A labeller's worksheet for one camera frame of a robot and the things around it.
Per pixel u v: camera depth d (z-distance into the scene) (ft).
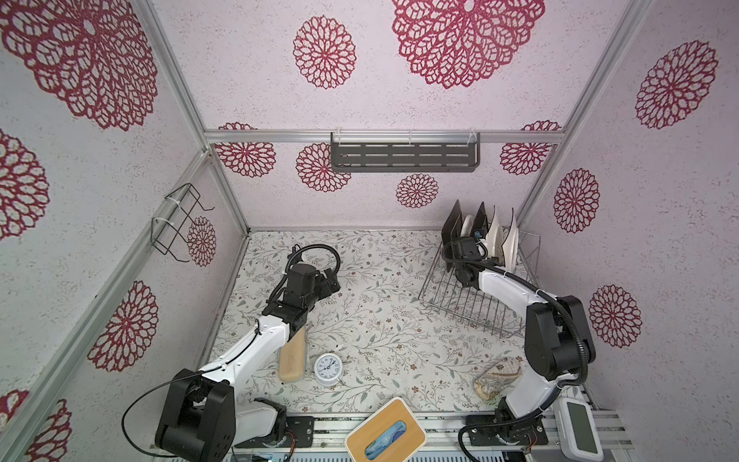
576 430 2.30
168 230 2.45
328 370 2.67
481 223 3.15
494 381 2.61
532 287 1.79
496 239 3.02
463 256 2.45
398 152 3.21
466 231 3.17
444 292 3.28
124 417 1.28
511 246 2.95
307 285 2.19
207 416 1.33
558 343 1.57
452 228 3.11
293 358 2.69
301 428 2.42
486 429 2.40
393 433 2.31
